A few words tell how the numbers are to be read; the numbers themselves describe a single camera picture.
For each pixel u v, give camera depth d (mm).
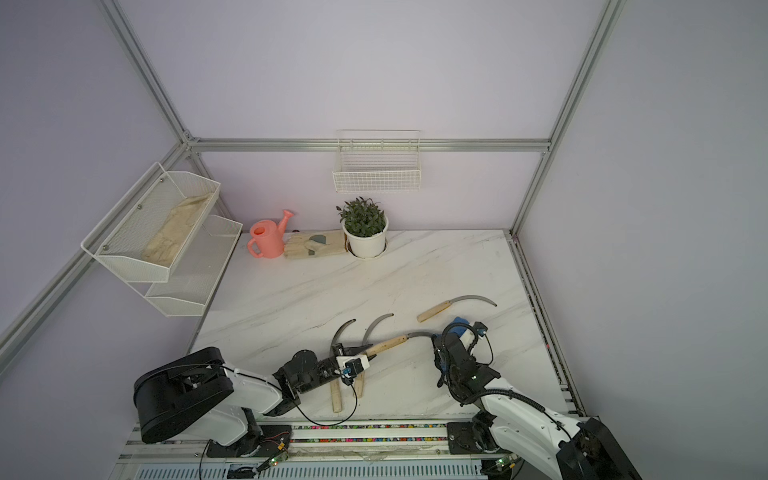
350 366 651
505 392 548
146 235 762
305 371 625
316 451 733
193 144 930
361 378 819
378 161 947
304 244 1149
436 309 985
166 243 767
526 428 498
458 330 931
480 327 764
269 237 1044
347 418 680
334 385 808
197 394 447
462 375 648
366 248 1137
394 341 812
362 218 1012
